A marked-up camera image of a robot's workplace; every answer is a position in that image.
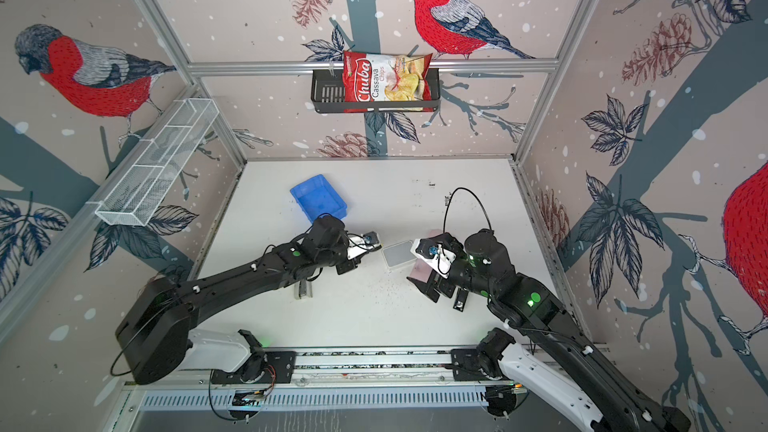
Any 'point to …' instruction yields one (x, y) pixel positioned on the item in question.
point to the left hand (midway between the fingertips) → (369, 241)
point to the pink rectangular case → (422, 270)
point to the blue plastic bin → (315, 196)
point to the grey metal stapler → (303, 289)
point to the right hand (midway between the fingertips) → (421, 252)
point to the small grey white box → (399, 254)
